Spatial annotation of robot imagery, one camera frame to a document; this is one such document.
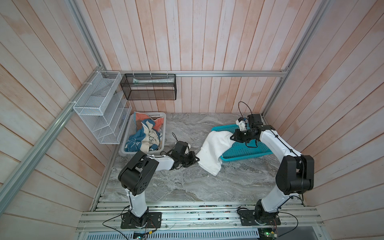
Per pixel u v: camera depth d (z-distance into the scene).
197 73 0.99
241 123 0.84
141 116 1.07
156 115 1.09
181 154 0.77
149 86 1.03
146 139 0.99
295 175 0.46
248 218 0.73
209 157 0.94
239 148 1.01
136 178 0.49
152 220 0.73
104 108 0.73
